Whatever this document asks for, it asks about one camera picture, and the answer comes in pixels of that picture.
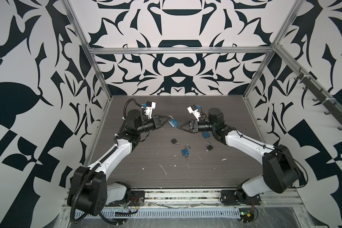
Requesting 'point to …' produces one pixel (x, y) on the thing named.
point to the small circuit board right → (246, 214)
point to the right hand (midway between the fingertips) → (180, 128)
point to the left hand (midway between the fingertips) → (171, 115)
